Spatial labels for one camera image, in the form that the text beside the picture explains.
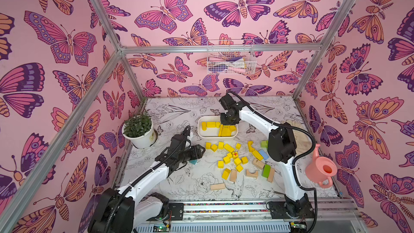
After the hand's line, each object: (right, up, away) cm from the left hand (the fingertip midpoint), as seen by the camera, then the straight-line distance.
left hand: (202, 148), depth 85 cm
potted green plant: (-33, +10, -1) cm, 34 cm away
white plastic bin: (+5, +6, +15) cm, 17 cm away
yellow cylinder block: (0, +10, +15) cm, 18 cm away
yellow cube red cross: (+18, -5, +5) cm, 19 cm away
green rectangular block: (+34, -12, +1) cm, 36 cm away
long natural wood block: (+8, -19, -3) cm, 20 cm away
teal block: (-5, -8, +4) cm, 11 cm away
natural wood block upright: (+16, -14, +1) cm, 22 cm away
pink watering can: (+56, -8, -10) cm, 57 cm away
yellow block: (+5, +11, +16) cm, 20 cm away
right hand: (+13, +14, +13) cm, 23 cm away
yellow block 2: (+12, -13, -1) cm, 18 cm away
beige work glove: (+60, +2, +13) cm, 62 cm away
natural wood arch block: (+26, -13, -2) cm, 29 cm away
